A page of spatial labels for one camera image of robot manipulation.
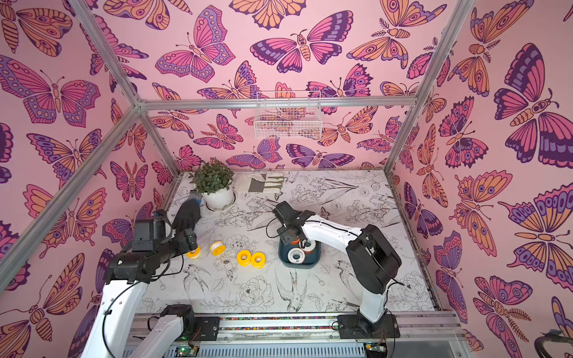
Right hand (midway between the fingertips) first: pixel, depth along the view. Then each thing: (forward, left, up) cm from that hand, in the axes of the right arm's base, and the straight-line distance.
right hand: (288, 231), depth 91 cm
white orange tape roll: (-5, -8, -4) cm, 11 cm away
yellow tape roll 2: (-10, +12, -5) cm, 16 cm away
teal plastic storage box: (-10, -9, -5) cm, 14 cm away
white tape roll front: (-7, -3, -3) cm, 9 cm away
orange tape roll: (-4, -3, -2) cm, 5 cm away
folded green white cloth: (+32, +19, -6) cm, 38 cm away
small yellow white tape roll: (-7, +28, -2) cm, 29 cm away
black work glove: (+9, +46, -3) cm, 47 cm away
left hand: (-10, +33, +14) cm, 37 cm away
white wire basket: (+47, +1, +19) cm, 51 cm away
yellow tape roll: (-9, +18, -5) cm, 21 cm away
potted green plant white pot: (+15, +30, +14) cm, 36 cm away
